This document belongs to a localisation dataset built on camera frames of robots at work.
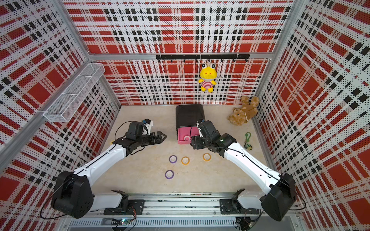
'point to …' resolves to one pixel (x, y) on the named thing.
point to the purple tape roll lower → (169, 174)
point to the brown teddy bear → (240, 116)
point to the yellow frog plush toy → (208, 73)
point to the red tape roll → (186, 136)
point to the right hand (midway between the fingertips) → (199, 140)
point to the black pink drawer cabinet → (187, 116)
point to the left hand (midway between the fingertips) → (162, 137)
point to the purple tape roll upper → (173, 159)
